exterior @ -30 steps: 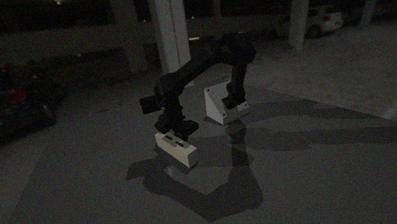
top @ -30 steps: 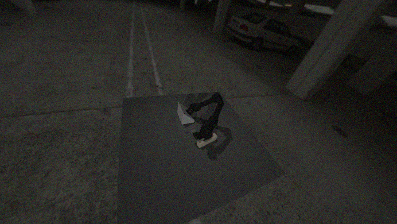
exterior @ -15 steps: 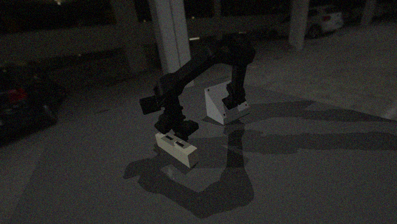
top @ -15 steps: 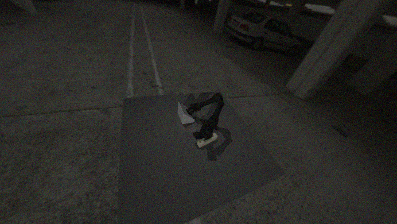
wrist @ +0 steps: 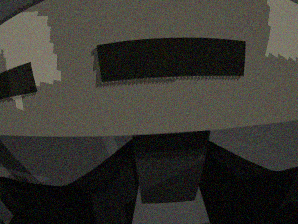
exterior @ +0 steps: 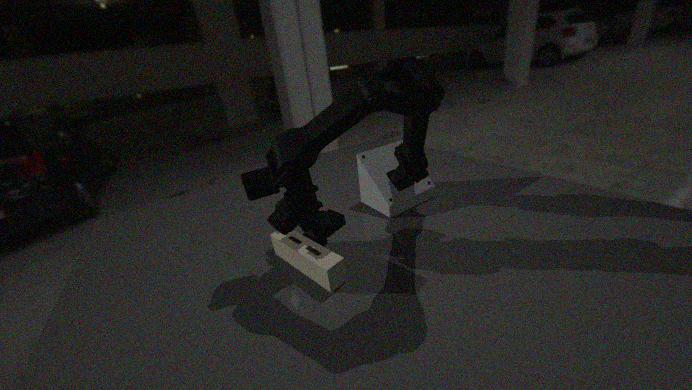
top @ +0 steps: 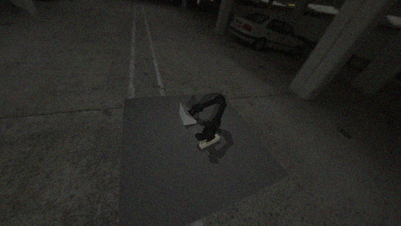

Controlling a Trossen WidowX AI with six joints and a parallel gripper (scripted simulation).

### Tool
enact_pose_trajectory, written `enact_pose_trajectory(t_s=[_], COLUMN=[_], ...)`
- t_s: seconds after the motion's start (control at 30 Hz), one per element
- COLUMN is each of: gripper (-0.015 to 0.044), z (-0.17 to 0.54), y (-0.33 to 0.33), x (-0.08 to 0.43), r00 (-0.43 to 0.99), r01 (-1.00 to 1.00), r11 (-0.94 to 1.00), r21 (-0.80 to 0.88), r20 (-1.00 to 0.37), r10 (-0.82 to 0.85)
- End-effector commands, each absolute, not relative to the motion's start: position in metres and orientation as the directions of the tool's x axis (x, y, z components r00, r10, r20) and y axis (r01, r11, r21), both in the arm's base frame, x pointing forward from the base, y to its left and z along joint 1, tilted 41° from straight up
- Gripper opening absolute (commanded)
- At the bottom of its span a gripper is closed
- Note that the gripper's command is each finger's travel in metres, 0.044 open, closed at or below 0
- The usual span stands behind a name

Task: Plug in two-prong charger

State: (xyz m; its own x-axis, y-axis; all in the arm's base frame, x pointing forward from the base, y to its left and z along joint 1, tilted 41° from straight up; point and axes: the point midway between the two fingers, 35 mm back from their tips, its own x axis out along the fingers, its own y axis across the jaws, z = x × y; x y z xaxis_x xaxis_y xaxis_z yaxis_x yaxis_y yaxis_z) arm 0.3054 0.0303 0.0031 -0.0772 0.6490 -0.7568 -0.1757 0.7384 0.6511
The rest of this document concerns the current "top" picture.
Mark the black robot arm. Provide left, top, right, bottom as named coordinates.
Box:
left=188, top=94, right=227, bottom=141

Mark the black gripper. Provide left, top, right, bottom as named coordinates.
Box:
left=195, top=128, right=206, bottom=141

